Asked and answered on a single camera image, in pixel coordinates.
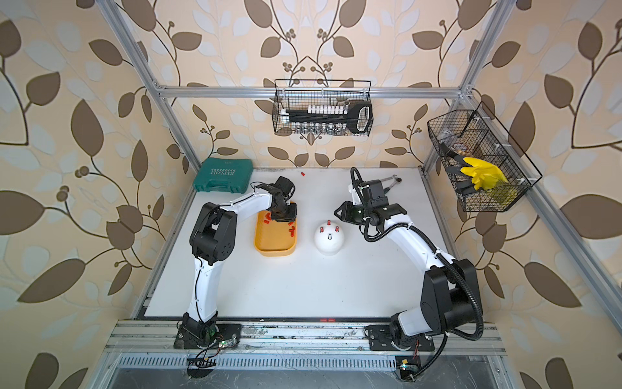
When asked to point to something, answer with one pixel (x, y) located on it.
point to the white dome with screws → (329, 238)
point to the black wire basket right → (468, 134)
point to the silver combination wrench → (387, 178)
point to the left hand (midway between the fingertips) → (290, 215)
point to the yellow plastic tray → (274, 239)
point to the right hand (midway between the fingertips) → (338, 213)
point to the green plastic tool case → (226, 175)
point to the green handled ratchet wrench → (398, 181)
